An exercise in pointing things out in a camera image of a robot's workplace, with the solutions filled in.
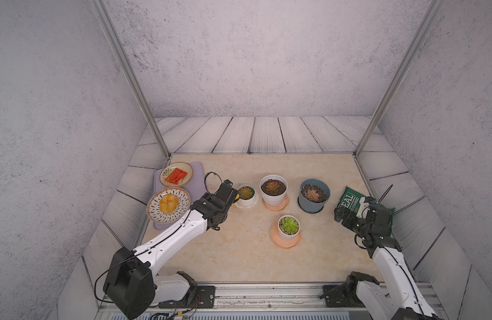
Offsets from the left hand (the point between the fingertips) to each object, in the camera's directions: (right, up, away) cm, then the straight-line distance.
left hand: (211, 201), depth 82 cm
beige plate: (-29, +14, +29) cm, 43 cm away
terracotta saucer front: (+28, -18, +4) cm, 34 cm away
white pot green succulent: (+32, -10, -2) cm, 33 cm away
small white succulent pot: (+15, +1, +11) cm, 19 cm away
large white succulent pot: (+27, +4, +10) cm, 29 cm away
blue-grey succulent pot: (+45, +2, +9) cm, 46 cm away
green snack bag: (+65, -2, +16) cm, 67 cm away
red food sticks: (-24, +10, +26) cm, 36 cm away
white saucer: (+16, -6, +16) cm, 23 cm away
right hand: (+56, -5, +1) cm, 56 cm away
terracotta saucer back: (+30, -6, +15) cm, 34 cm away
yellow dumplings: (-23, -3, +14) cm, 27 cm away
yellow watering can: (+12, +4, -15) cm, 20 cm away
